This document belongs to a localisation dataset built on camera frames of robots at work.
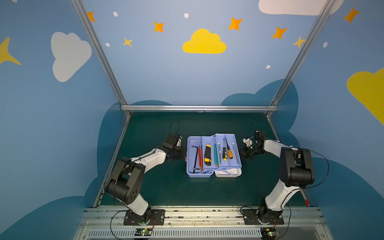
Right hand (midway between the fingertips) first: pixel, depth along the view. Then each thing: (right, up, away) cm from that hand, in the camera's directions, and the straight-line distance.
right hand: (237, 152), depth 96 cm
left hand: (-31, 0, -4) cm, 31 cm away
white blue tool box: (-14, +1, -11) cm, 18 cm away
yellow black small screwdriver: (-10, +2, -10) cm, 15 cm away
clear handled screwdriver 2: (-13, +3, -9) cm, 16 cm away
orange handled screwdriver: (-7, +1, -11) cm, 13 cm away
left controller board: (-53, -34, -25) cm, 68 cm away
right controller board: (+8, -35, -24) cm, 44 cm away
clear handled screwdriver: (-4, +4, -6) cm, 9 cm away
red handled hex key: (-24, -3, 0) cm, 24 cm away
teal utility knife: (-16, 0, -12) cm, 19 cm away
